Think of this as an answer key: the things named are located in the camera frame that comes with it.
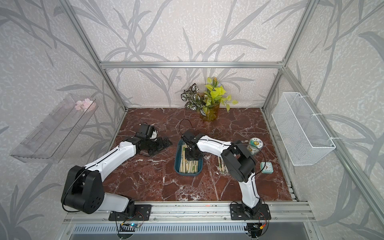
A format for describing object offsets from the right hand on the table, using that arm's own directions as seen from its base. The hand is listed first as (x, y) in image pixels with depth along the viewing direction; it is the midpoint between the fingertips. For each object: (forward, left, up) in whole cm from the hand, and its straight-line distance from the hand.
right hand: (189, 158), depth 92 cm
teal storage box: (+5, +7, +2) cm, 8 cm away
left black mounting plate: (-29, +25, +3) cm, 39 cm away
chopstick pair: (-5, -19, -1) cm, 20 cm away
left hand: (+3, +12, +10) cm, 16 cm away
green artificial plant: (+31, -5, +20) cm, 37 cm away
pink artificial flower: (+14, +50, +33) cm, 62 cm away
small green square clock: (-7, -47, +1) cm, 48 cm away
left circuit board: (-34, +24, 0) cm, 42 cm away
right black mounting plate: (-29, -27, 0) cm, 39 cm away
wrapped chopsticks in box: (-5, +1, 0) cm, 5 cm away
